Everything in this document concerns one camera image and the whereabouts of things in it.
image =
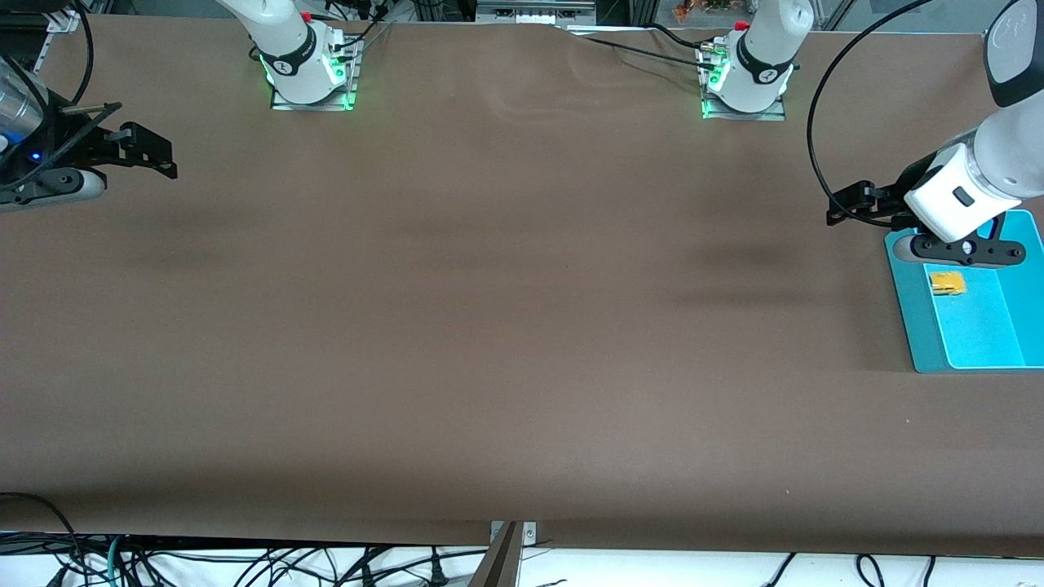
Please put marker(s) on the yellow toy beetle car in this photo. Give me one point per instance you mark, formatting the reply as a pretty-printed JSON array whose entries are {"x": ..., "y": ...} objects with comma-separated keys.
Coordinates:
[{"x": 948, "y": 284}]

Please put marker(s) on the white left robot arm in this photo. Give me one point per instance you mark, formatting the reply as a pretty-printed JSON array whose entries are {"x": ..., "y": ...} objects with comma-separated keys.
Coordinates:
[{"x": 1003, "y": 155}]

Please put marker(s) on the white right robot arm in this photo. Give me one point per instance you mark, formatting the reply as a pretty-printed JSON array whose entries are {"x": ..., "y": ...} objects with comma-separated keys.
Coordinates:
[{"x": 285, "y": 41}]

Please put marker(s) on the turquoise plastic bin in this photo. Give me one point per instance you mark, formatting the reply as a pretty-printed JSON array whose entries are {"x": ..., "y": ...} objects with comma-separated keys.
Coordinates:
[{"x": 979, "y": 334}]

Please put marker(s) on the orange background object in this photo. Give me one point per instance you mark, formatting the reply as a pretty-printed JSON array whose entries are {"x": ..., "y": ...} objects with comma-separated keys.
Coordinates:
[{"x": 701, "y": 8}]

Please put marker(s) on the brown table cover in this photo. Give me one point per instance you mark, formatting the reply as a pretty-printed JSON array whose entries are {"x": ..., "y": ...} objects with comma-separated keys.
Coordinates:
[{"x": 522, "y": 342}]

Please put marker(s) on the grey metal connector box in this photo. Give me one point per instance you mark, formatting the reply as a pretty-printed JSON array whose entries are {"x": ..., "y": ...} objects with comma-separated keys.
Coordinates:
[{"x": 534, "y": 10}]

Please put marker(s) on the aluminium frame rail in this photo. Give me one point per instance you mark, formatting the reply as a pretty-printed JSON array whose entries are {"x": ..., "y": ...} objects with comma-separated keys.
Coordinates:
[{"x": 65, "y": 18}]

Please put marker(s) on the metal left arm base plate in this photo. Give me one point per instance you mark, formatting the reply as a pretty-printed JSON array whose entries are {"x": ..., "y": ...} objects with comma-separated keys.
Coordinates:
[{"x": 710, "y": 110}]

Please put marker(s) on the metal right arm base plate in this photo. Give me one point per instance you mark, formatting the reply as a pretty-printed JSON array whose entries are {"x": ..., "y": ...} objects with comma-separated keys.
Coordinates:
[{"x": 347, "y": 77}]

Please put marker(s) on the metal table bracket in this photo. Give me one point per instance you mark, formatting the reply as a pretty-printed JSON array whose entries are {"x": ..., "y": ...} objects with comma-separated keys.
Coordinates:
[{"x": 510, "y": 554}]

